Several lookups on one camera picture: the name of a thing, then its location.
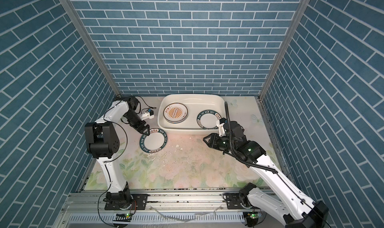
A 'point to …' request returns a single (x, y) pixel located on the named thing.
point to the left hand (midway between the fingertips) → (143, 129)
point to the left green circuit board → (126, 217)
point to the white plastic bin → (195, 104)
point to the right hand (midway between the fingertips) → (203, 138)
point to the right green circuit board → (253, 215)
